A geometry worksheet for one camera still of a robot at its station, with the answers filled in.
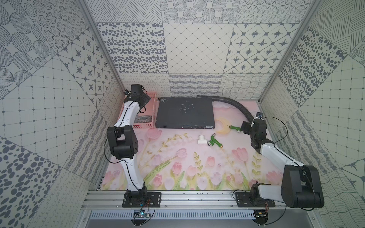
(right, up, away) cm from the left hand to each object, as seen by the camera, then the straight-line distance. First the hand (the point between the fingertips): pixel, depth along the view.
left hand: (139, 99), depth 96 cm
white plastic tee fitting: (+43, -28, -3) cm, 52 cm away
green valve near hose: (+69, -20, +5) cm, 72 cm away
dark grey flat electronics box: (+32, -9, +11) cm, 35 cm away
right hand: (+75, -17, -7) cm, 77 cm away
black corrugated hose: (+57, +3, +22) cm, 62 cm away
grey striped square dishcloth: (0, -14, +8) cm, 16 cm away
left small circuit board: (+10, -60, -26) cm, 66 cm away
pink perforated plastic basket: (+6, -7, +9) cm, 12 cm away
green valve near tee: (+52, -28, -1) cm, 59 cm away
